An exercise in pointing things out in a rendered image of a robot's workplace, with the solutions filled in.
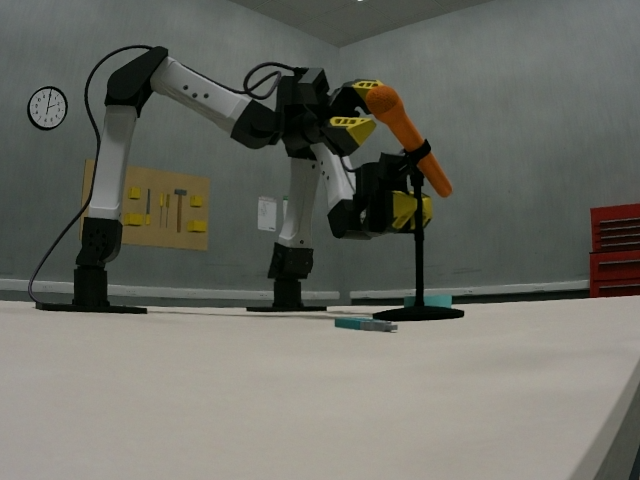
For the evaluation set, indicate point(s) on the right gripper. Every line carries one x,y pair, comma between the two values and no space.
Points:
340,127

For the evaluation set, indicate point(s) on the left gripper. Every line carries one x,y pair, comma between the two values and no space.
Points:
386,214

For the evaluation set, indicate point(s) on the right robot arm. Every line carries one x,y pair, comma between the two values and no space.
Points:
249,122

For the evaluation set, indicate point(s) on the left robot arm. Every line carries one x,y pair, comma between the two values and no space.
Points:
292,255

